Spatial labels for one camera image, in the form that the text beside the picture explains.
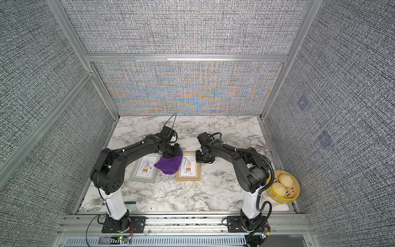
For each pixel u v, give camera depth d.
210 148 0.70
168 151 0.80
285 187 0.80
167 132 0.76
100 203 0.78
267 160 0.47
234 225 0.73
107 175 0.49
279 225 0.75
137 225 0.73
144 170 0.91
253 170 0.51
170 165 0.86
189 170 0.90
